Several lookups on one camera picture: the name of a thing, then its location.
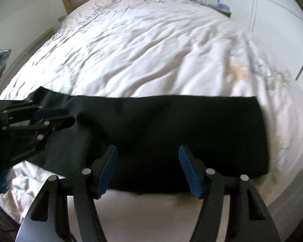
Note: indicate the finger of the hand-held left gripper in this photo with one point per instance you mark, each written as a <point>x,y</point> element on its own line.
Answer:
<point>63,123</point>
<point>53,112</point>

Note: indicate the bed with floral duvet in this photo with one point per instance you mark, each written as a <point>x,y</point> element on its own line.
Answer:
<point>141,42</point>

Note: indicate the blue packet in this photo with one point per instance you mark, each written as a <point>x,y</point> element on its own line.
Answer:
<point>222,7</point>

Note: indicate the wall switch plate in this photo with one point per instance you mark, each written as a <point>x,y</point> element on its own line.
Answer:
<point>61,18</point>

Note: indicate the black pants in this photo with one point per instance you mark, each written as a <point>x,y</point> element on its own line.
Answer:
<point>154,126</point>

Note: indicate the white low cabinet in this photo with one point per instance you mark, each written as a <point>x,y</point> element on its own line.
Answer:
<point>27,53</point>

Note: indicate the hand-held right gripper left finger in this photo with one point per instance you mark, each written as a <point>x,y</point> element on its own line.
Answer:
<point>107,171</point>

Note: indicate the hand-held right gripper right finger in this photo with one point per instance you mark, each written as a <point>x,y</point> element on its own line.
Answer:
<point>189,171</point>

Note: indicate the white wardrobe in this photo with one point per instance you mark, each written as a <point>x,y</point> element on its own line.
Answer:
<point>275,5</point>

